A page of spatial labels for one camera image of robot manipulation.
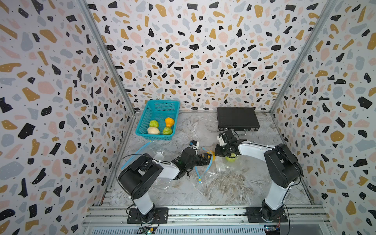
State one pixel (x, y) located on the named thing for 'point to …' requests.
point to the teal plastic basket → (158, 110)
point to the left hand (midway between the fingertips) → (208, 155)
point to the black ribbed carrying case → (244, 119)
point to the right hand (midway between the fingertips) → (214, 152)
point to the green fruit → (231, 159)
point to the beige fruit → (153, 130)
